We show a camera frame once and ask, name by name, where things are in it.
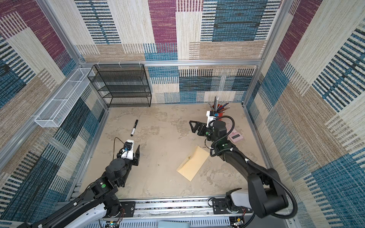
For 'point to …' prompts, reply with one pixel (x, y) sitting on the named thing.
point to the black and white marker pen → (134, 128)
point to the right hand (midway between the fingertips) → (196, 124)
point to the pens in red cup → (216, 107)
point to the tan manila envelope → (190, 167)
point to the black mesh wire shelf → (121, 85)
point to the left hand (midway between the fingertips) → (135, 145)
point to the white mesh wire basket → (57, 109)
